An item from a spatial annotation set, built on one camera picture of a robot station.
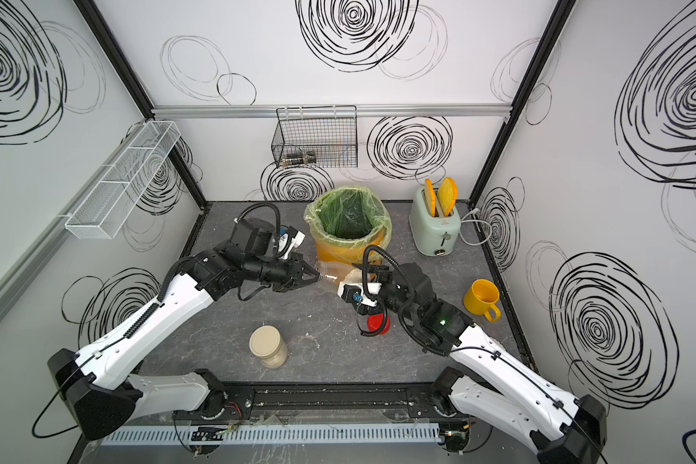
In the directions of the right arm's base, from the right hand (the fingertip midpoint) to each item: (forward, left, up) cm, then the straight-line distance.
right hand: (355, 275), depth 69 cm
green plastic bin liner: (+27, +2, -9) cm, 29 cm away
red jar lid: (-2, -6, -24) cm, 25 cm away
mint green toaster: (+23, -25, -14) cm, 37 cm away
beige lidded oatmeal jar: (-13, +22, -14) cm, 29 cm away
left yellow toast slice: (+34, -23, -4) cm, 41 cm away
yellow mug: (+5, -37, -19) cm, 42 cm away
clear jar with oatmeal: (-2, +4, +4) cm, 6 cm away
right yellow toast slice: (+35, -30, -6) cm, 46 cm away
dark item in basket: (+36, +17, +7) cm, 41 cm away
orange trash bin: (+8, +2, -3) cm, 9 cm away
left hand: (-3, +8, +2) cm, 8 cm away
